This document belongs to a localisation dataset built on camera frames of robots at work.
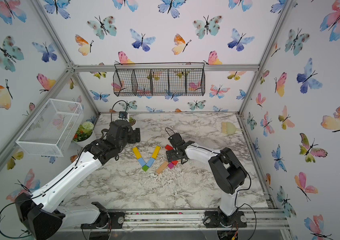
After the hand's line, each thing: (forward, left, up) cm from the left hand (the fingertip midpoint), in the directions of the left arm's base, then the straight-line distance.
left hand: (133, 128), depth 76 cm
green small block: (-9, -3, -27) cm, 28 cm away
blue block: (-5, 0, -27) cm, 27 cm away
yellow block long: (+2, +4, -27) cm, 28 cm away
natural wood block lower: (-7, -14, -27) cm, 31 cm away
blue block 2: (-5, -6, -27) cm, 28 cm away
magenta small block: (-8, -18, -26) cm, 33 cm away
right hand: (-1, -22, -23) cm, 32 cm away
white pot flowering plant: (+8, +35, -16) cm, 39 cm away
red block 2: (-6, -21, -26) cm, 34 cm away
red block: (+5, -16, -27) cm, 32 cm away
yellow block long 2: (+2, -8, -27) cm, 29 cm away
